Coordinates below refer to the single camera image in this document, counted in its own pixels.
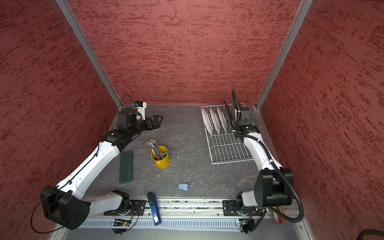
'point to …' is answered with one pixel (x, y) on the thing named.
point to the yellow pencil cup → (163, 162)
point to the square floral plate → (230, 113)
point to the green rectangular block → (126, 167)
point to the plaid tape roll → (277, 218)
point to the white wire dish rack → (224, 147)
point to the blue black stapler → (153, 201)
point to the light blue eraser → (184, 186)
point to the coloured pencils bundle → (155, 148)
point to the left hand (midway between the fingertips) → (156, 120)
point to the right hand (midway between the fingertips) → (241, 122)
